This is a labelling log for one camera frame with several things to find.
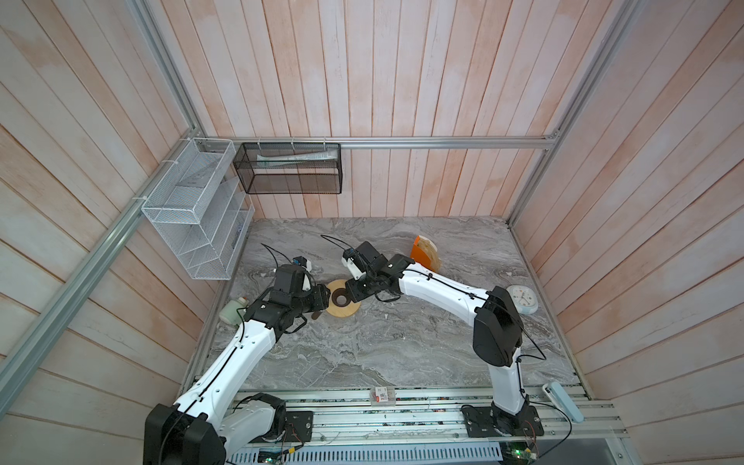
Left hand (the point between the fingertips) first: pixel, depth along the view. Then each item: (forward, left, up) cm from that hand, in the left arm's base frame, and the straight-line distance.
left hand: (323, 298), depth 81 cm
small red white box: (-23, -17, -13) cm, 31 cm away
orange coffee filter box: (+22, -32, -7) cm, 39 cm away
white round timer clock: (+7, -66, -13) cm, 68 cm away
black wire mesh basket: (+51, +17, +9) cm, 54 cm away
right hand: (+4, -7, -4) cm, 9 cm away
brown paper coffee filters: (+25, -35, -6) cm, 43 cm away
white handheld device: (-24, -64, -11) cm, 69 cm away
